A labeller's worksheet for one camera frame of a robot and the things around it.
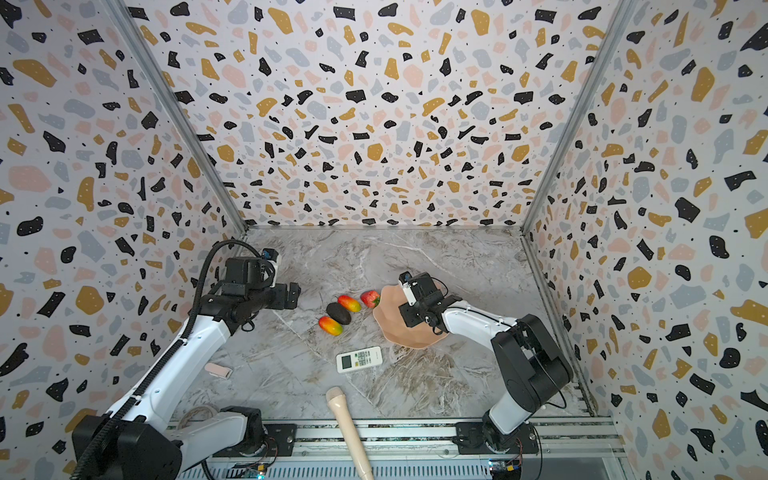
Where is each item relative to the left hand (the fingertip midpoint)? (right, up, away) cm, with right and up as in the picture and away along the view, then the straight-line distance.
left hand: (281, 282), depth 80 cm
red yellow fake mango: (+15, -8, +16) cm, 24 cm away
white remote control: (+20, -23, +5) cm, 31 cm away
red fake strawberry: (+22, -7, +16) cm, 29 cm away
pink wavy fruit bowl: (+28, -13, +14) cm, 34 cm away
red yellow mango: (+11, -14, +11) cm, 21 cm away
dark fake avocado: (+13, -11, +12) cm, 21 cm away
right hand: (+34, -7, +11) cm, 36 cm away
